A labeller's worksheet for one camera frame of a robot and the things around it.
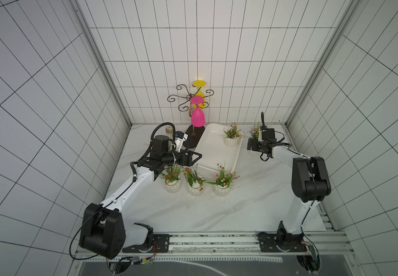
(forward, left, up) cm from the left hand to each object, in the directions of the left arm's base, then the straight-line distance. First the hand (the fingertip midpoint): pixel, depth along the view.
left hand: (193, 157), depth 79 cm
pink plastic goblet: (+27, -1, -1) cm, 27 cm away
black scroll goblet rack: (+28, -1, -13) cm, 31 cm away
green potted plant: (-6, -1, -13) cm, 15 cm away
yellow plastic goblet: (+44, -3, +11) cm, 45 cm away
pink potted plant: (-9, -14, -6) cm, 18 cm away
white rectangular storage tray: (+18, -11, -20) cm, 29 cm away
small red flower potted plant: (+22, -22, -9) cm, 32 cm away
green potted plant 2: (+23, -35, -8) cm, 42 cm away
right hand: (+21, -38, -13) cm, 46 cm away
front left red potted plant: (-6, +11, -9) cm, 16 cm away
